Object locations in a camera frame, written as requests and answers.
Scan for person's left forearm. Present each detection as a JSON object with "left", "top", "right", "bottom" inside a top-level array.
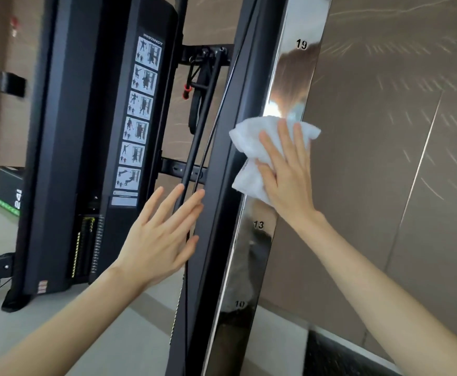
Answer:
[{"left": 0, "top": 266, "right": 151, "bottom": 376}]

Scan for black plyo jump box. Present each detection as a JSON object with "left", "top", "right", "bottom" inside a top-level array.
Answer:
[{"left": 0, "top": 166, "right": 25, "bottom": 218}]

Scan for black straight attachment bar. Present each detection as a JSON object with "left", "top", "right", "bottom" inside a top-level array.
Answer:
[{"left": 173, "top": 49, "right": 227, "bottom": 216}]

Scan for person's left hand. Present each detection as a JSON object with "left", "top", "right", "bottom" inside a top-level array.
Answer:
[{"left": 110, "top": 183, "right": 206, "bottom": 291}]

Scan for white cleaning cloth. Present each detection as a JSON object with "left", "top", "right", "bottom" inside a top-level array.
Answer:
[{"left": 228, "top": 116, "right": 322, "bottom": 204}]

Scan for person's right hand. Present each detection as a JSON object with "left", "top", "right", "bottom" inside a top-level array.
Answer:
[{"left": 254, "top": 119, "right": 327, "bottom": 230}]

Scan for black weight stack cover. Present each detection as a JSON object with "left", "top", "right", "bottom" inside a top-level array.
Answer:
[{"left": 10, "top": 0, "right": 182, "bottom": 306}]

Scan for chrome numbered machine column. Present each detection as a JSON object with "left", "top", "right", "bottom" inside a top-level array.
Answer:
[
  {"left": 182, "top": 0, "right": 261, "bottom": 376},
  {"left": 201, "top": 0, "right": 334, "bottom": 376}
]

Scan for black weight stack plates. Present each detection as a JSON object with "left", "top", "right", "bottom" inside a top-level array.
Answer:
[{"left": 71, "top": 215, "right": 106, "bottom": 278}]

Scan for strip of exercise pictogram stickers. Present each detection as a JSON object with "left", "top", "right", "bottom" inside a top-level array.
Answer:
[{"left": 110, "top": 34, "right": 165, "bottom": 208}]

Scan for person's right forearm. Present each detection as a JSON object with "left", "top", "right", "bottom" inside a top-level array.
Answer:
[{"left": 293, "top": 211, "right": 457, "bottom": 376}]

